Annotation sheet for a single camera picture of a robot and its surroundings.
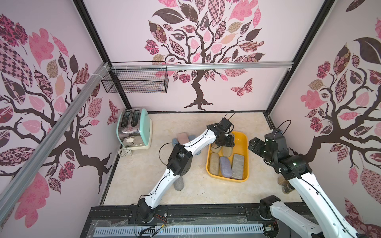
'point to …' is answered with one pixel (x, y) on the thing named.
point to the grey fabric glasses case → (179, 183)
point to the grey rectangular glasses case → (237, 166)
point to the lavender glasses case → (225, 166)
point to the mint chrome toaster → (134, 128)
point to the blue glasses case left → (174, 142)
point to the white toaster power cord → (124, 151)
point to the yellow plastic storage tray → (241, 140)
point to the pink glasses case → (182, 138)
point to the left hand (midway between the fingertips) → (229, 145)
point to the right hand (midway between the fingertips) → (256, 143)
